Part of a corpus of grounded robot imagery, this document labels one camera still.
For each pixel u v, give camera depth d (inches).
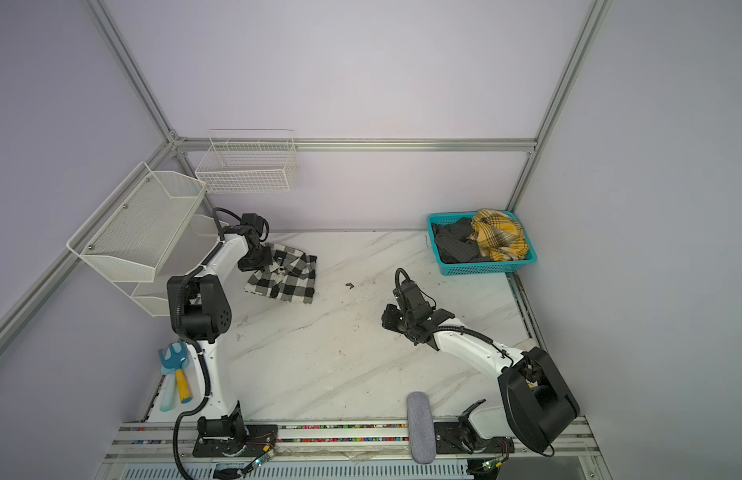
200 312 22.5
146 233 30.8
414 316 26.0
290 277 39.5
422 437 28.3
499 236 40.7
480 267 39.9
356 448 28.8
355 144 64.7
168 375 33.5
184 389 31.7
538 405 16.5
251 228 30.1
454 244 41.1
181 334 20.1
